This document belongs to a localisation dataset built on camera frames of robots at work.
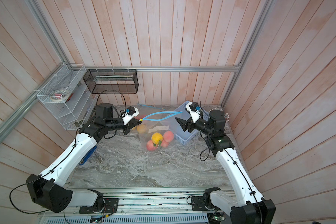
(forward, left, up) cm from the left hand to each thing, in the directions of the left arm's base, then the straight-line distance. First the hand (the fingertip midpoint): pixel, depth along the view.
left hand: (139, 123), depth 73 cm
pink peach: (0, -13, -22) cm, 26 cm away
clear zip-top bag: (+5, -8, -16) cm, 19 cm away
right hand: (+2, -22, +6) cm, 23 cm away
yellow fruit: (+2, -8, -17) cm, 19 cm away
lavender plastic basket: (+6, -24, -21) cm, 33 cm away
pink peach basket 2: (-2, -4, -22) cm, 22 cm away
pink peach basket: (+3, -16, -17) cm, 23 cm away
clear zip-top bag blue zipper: (+2, -6, +2) cm, 7 cm away
